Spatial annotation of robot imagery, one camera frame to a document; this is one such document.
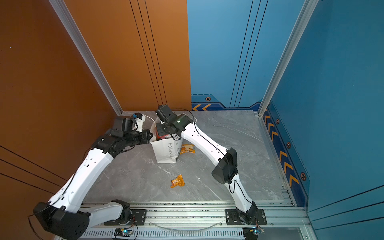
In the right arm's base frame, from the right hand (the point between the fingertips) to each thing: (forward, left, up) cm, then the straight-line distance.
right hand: (160, 128), depth 80 cm
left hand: (-5, +2, +2) cm, 5 cm away
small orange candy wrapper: (-20, -9, -23) cm, 32 cm away
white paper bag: (-9, -4, -7) cm, 12 cm away
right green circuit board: (-44, -46, -27) cm, 69 cm away
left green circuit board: (-44, +16, -25) cm, 53 cm away
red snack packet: (-4, +1, -3) cm, 5 cm away
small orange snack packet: (+1, -13, -22) cm, 26 cm away
